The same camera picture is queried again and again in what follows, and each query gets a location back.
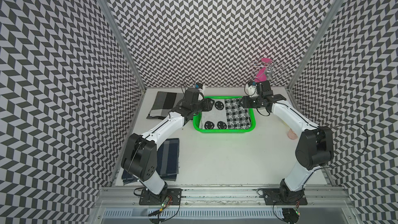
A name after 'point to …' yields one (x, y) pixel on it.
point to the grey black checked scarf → (164, 102)
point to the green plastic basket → (197, 117)
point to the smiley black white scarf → (228, 114)
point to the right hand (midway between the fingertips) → (242, 103)
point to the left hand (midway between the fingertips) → (211, 102)
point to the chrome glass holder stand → (269, 66)
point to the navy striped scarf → (167, 161)
